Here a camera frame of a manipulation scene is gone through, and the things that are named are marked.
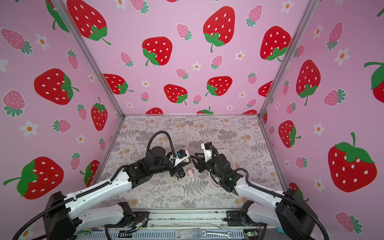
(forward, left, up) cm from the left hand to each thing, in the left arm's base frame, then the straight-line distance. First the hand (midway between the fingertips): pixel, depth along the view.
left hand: (187, 159), depth 73 cm
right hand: (+3, -2, -2) cm, 4 cm away
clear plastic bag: (-29, -1, -19) cm, 35 cm away
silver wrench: (-29, -21, -21) cm, 41 cm away
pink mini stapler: (-1, -1, -18) cm, 18 cm away
